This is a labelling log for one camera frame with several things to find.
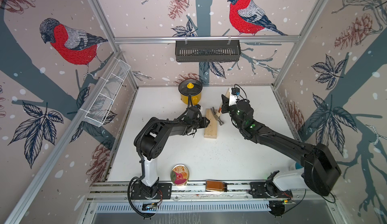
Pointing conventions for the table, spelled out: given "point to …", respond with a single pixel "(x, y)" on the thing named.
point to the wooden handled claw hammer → (216, 115)
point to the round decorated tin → (179, 174)
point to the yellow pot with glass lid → (192, 87)
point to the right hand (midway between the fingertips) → (223, 94)
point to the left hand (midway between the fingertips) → (210, 120)
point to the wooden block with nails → (210, 131)
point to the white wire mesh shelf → (97, 111)
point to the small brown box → (216, 186)
